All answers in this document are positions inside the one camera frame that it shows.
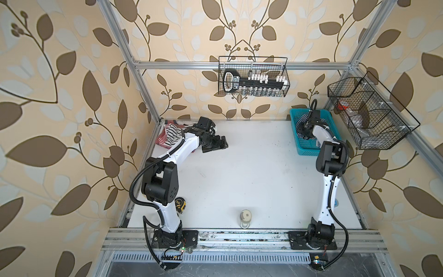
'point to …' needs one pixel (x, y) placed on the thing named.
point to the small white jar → (246, 217)
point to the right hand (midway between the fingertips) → (303, 130)
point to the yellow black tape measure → (180, 204)
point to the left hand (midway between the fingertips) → (219, 144)
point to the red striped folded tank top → (161, 139)
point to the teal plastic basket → (309, 147)
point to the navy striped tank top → (323, 119)
